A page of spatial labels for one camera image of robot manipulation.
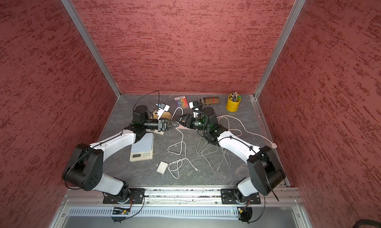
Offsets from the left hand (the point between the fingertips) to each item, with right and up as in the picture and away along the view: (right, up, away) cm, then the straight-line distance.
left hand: (177, 128), depth 76 cm
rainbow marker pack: (-1, +15, +39) cm, 42 cm away
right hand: (0, +3, +1) cm, 3 cm away
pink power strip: (+3, +1, -4) cm, 5 cm away
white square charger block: (-9, -23, +6) cm, 26 cm away
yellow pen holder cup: (+37, +15, +27) cm, 48 cm away
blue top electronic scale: (-23, -15, +13) cm, 30 cm away
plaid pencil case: (+21, +16, +38) cm, 47 cm away
